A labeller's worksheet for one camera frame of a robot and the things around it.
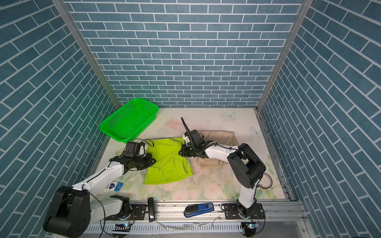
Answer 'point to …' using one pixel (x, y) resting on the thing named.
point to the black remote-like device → (151, 208)
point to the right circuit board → (250, 228)
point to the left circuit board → (123, 227)
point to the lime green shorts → (169, 164)
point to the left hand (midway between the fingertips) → (157, 160)
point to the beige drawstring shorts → (225, 138)
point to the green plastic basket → (130, 121)
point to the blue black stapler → (191, 210)
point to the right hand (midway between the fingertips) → (178, 150)
